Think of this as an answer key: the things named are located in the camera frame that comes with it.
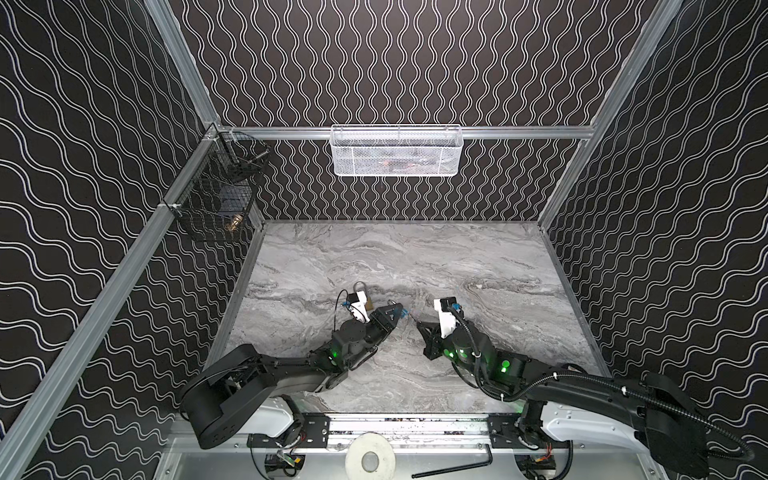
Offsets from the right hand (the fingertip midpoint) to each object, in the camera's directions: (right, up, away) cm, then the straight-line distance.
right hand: (418, 326), depth 78 cm
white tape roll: (-14, -27, -5) cm, 31 cm away
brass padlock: (-14, +3, +20) cm, 25 cm away
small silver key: (-1, -1, +18) cm, 18 cm away
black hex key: (+8, -31, -7) cm, 33 cm away
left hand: (-2, +4, -1) cm, 5 cm away
